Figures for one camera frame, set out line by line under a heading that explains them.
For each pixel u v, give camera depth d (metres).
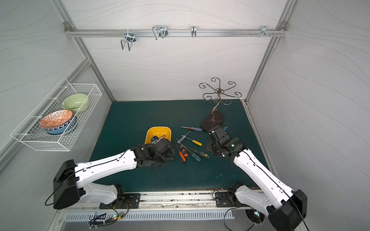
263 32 0.77
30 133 0.57
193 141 0.96
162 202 0.75
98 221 0.68
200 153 0.88
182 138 0.96
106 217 0.70
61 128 0.57
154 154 0.59
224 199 0.73
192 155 0.88
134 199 0.74
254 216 0.72
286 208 0.37
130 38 0.78
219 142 0.56
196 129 1.01
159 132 0.95
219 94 0.82
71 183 0.39
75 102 0.73
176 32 0.78
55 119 0.63
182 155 0.89
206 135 1.01
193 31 0.78
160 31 0.76
